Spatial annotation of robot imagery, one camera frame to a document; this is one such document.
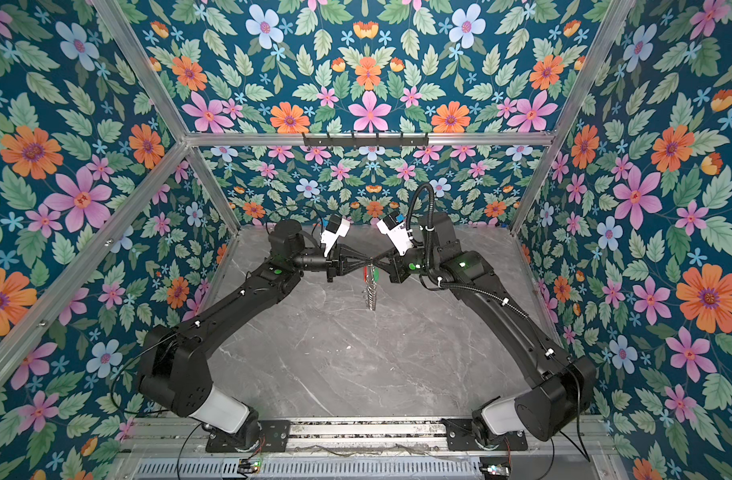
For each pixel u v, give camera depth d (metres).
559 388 0.39
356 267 0.70
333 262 0.64
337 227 0.63
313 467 0.70
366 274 0.69
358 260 0.69
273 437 0.74
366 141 0.92
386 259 0.65
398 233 0.62
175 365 0.43
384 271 0.68
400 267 0.62
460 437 0.73
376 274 0.70
